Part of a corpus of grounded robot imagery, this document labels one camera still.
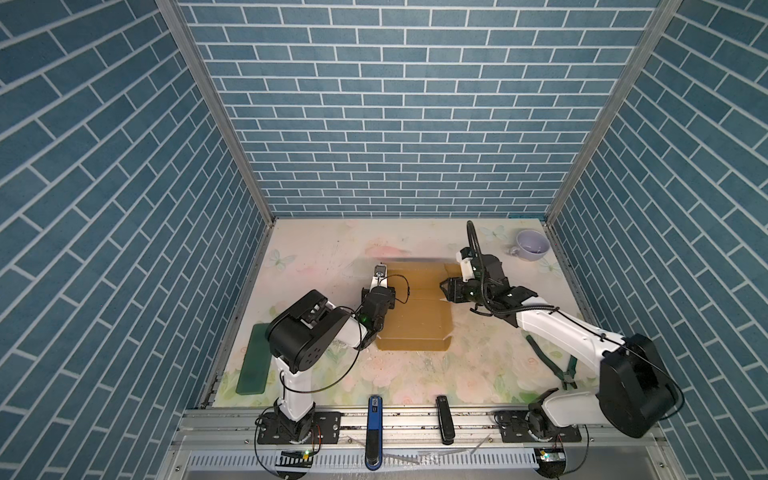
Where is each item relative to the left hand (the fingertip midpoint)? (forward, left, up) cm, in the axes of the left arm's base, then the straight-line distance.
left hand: (384, 280), depth 96 cm
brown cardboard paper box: (-12, -11, -5) cm, 17 cm away
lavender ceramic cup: (+16, -54, -1) cm, 56 cm away
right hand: (-6, -18, +9) cm, 21 cm away
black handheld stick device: (-39, -16, -6) cm, 43 cm away
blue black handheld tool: (-46, +2, -2) cm, 47 cm away
